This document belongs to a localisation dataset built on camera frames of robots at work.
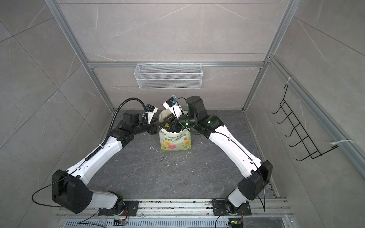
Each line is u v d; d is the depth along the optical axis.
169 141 0.81
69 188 0.40
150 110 0.66
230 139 0.46
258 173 0.40
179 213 0.73
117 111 0.54
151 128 0.69
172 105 0.56
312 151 0.59
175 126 0.57
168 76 1.01
